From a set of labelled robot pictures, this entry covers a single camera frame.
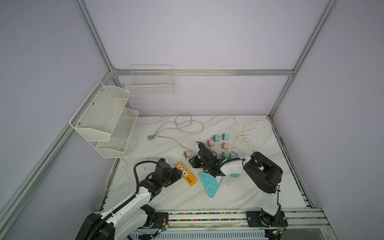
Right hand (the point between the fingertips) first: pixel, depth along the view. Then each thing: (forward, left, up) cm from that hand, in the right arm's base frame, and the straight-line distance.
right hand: (189, 161), depth 92 cm
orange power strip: (-9, +1, 0) cm, 9 cm away
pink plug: (+5, +1, -1) cm, 5 cm away
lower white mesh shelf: (+11, +52, -1) cm, 53 cm away
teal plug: (+20, -25, -1) cm, 33 cm away
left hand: (-9, +5, +1) cm, 11 cm away
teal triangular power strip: (-14, -13, 0) cm, 19 cm away
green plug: (+5, -23, -2) cm, 24 cm away
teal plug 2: (+19, -19, -1) cm, 27 cm away
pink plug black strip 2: (+15, -14, -1) cm, 20 cm away
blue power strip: (+5, -29, -2) cm, 29 cm away
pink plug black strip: (+13, -24, -2) cm, 28 cm away
